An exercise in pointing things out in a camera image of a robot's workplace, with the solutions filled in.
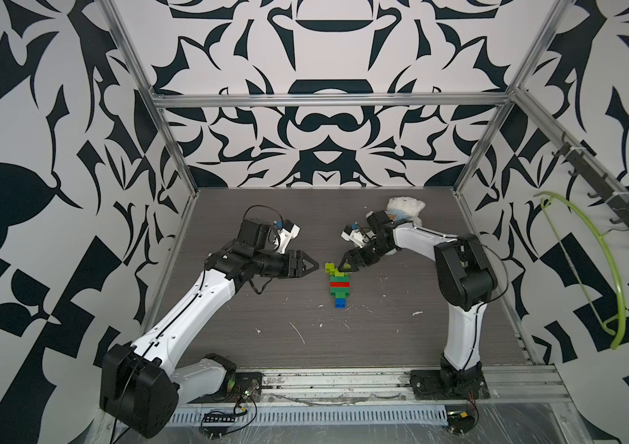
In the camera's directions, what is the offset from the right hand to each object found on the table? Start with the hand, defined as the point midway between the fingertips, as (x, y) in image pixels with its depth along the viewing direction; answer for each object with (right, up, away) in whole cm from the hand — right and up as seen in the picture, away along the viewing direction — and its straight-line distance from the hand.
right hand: (349, 261), depth 96 cm
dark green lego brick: (-4, -8, -6) cm, 11 cm away
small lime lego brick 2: (-4, -4, -4) cm, 7 cm away
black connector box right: (+25, -37, -24) cm, 51 cm away
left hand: (-13, +3, -21) cm, 25 cm away
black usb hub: (-37, -37, -23) cm, 57 cm away
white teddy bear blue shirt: (+21, +18, +6) cm, 29 cm away
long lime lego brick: (-4, -5, -4) cm, 8 cm away
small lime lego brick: (-7, -2, -1) cm, 8 cm away
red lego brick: (-4, -7, -4) cm, 9 cm away
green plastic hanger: (+52, -9, -35) cm, 63 cm away
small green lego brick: (-4, -10, -8) cm, 13 cm away
